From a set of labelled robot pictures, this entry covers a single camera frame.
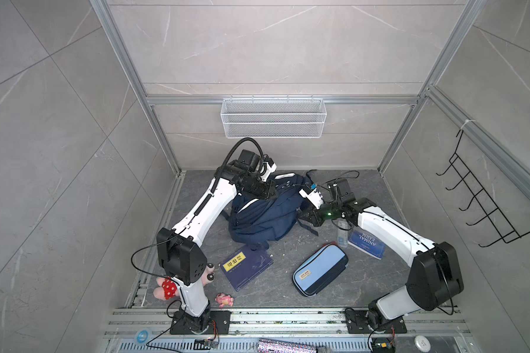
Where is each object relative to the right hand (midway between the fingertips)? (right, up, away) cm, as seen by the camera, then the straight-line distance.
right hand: (300, 213), depth 83 cm
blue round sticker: (-54, -39, -12) cm, 68 cm away
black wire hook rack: (+52, -2, -25) cm, 58 cm away
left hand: (-10, +9, -4) cm, 14 cm away
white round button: (+37, -40, -14) cm, 57 cm away
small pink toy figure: (-29, -30, -7) cm, 42 cm away
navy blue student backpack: (-16, -2, -7) cm, 18 cm away
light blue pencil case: (+7, -21, -1) cm, 23 cm away
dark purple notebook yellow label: (-21, -21, +3) cm, 30 cm away
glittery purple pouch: (-12, -39, -16) cm, 44 cm away
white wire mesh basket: (-10, +43, +18) cm, 47 cm away
